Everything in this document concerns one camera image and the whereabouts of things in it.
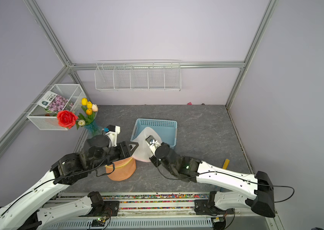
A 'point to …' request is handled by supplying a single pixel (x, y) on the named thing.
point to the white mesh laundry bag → (143, 152)
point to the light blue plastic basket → (167, 129)
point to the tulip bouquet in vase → (88, 122)
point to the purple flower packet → (54, 103)
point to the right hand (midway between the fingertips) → (152, 145)
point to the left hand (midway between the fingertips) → (136, 147)
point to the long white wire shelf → (161, 75)
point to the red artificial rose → (66, 119)
